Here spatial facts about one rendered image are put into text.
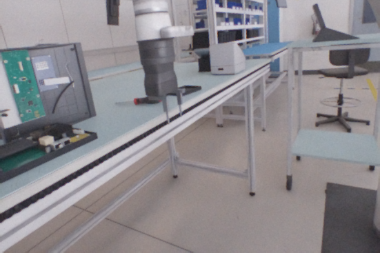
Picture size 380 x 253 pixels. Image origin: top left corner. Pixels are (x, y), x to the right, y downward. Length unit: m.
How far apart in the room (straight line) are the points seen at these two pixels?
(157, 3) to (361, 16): 6.53
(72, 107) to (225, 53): 0.73
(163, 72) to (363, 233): 0.46
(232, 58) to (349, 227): 0.85
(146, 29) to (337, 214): 0.50
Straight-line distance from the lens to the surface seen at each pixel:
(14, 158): 0.56
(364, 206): 0.60
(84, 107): 0.76
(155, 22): 0.52
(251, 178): 1.98
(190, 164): 2.14
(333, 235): 0.52
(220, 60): 1.22
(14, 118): 0.68
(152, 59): 0.52
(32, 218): 0.51
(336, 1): 6.86
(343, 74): 3.22
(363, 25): 6.93
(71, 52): 0.75
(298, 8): 6.92
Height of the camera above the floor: 1.19
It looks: 16 degrees down
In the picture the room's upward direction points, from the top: 6 degrees counter-clockwise
